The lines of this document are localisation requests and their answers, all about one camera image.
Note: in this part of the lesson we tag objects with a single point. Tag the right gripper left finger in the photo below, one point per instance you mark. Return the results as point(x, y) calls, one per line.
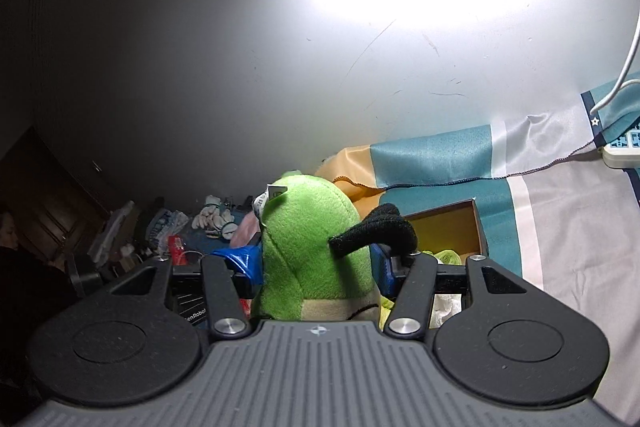
point(231, 279)

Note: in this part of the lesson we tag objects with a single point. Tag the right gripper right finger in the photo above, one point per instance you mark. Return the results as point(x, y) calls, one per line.
point(411, 281)

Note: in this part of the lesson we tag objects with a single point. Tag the green caterpillar plush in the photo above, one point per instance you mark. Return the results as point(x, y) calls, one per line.
point(316, 262)

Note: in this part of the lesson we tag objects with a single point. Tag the white fluffy towel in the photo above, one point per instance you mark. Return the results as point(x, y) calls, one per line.
point(444, 307)

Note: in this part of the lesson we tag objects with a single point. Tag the pink cloth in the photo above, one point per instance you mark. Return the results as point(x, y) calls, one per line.
point(247, 233)

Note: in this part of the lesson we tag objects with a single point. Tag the red small packet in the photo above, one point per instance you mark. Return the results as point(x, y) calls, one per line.
point(176, 250)

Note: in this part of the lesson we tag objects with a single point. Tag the dark cardboard box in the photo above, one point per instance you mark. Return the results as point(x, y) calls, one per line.
point(453, 227)

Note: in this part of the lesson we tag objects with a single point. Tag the striped socks pack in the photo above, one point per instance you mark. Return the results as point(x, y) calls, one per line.
point(164, 224)

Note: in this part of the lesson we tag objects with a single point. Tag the colour block bed sheet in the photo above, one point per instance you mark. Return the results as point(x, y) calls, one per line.
point(551, 210)

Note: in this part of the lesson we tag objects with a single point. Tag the white power strip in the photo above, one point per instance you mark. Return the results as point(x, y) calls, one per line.
point(624, 151)

